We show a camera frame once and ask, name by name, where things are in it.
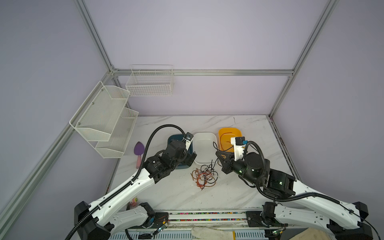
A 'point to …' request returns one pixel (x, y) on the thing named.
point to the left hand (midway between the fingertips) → (184, 148)
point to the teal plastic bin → (183, 165)
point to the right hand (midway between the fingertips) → (214, 153)
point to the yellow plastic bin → (224, 136)
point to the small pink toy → (134, 201)
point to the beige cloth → (311, 233)
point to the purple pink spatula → (139, 149)
